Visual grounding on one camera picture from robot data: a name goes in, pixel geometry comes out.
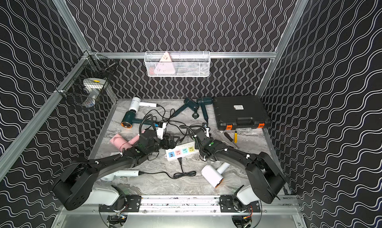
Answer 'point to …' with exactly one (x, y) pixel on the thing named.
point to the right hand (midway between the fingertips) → (202, 139)
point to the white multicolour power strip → (182, 151)
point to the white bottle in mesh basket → (94, 88)
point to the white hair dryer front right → (214, 176)
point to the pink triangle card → (165, 65)
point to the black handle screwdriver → (230, 138)
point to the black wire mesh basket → (89, 67)
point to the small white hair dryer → (136, 102)
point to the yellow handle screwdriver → (236, 137)
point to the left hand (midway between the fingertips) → (174, 135)
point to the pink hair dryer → (120, 143)
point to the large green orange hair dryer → (129, 117)
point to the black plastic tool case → (233, 112)
